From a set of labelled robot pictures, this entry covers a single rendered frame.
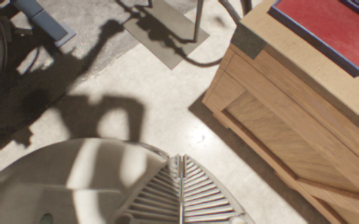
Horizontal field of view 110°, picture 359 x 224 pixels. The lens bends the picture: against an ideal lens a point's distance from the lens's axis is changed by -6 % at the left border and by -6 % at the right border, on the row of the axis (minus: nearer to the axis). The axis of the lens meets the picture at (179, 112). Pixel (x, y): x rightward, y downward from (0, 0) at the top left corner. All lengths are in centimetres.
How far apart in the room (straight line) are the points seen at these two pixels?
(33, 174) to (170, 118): 47
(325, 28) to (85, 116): 84
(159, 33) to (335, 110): 79
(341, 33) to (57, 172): 56
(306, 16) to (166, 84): 56
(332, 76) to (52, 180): 52
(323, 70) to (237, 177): 53
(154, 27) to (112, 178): 79
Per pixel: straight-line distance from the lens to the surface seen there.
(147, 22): 94
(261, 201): 77
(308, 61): 27
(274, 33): 27
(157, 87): 71
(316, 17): 33
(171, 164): 16
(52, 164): 40
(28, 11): 101
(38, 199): 50
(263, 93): 34
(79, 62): 95
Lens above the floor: 64
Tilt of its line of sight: 77 degrees down
